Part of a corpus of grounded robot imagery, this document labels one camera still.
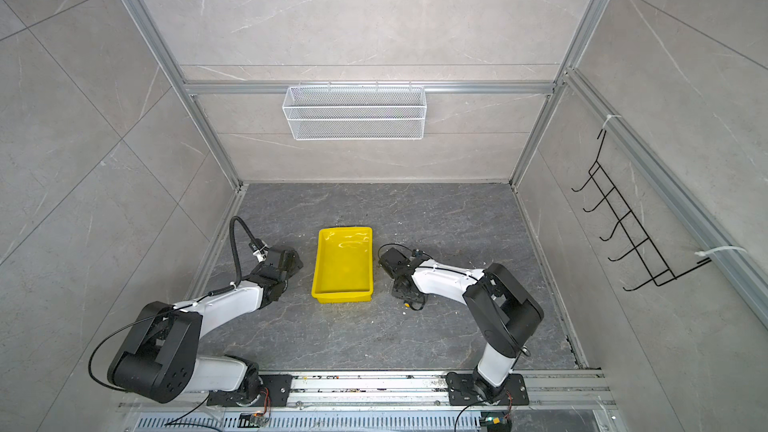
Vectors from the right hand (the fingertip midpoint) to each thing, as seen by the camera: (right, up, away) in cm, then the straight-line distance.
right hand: (406, 289), depth 92 cm
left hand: (-39, +11, 0) cm, 40 cm away
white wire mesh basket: (-18, +58, +9) cm, 62 cm away
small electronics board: (-37, -25, -22) cm, 50 cm away
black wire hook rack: (+51, +23, -24) cm, 60 cm away
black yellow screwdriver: (0, -3, -6) cm, 6 cm away
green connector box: (+20, -25, -22) cm, 39 cm away
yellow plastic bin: (-20, +6, +3) cm, 21 cm away
